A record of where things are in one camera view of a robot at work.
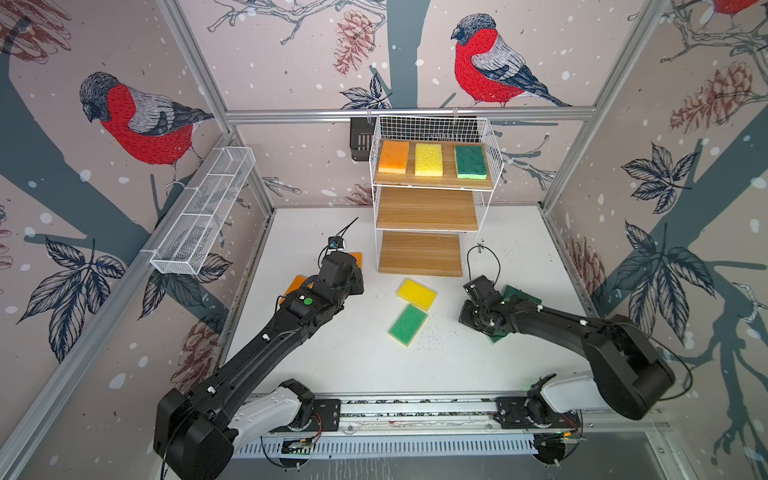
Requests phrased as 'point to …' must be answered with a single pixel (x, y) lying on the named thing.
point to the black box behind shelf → (361, 132)
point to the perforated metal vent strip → (343, 446)
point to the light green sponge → (408, 325)
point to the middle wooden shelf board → (426, 208)
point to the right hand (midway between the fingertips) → (460, 322)
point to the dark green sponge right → (511, 290)
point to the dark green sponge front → (498, 335)
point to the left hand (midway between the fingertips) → (353, 269)
